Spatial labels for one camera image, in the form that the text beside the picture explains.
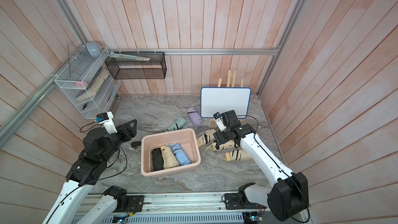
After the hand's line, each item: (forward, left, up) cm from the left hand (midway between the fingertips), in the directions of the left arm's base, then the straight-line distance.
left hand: (132, 124), depth 70 cm
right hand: (+5, -45, -14) cm, 47 cm away
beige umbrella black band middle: (+1, -47, -22) cm, 52 cm away
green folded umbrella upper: (+16, -18, -24) cm, 33 cm away
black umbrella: (-7, -8, -24) cm, 26 cm away
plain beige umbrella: (-8, -15, -23) cm, 29 cm away
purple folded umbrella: (+23, -29, -25) cm, 44 cm away
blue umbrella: (-7, -22, -23) cm, 33 cm away
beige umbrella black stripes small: (+7, -36, -24) cm, 44 cm away
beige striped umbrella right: (-4, -53, -24) cm, 59 cm away
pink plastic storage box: (+5, -23, -23) cm, 33 cm away
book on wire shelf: (+22, +24, +5) cm, 33 cm away
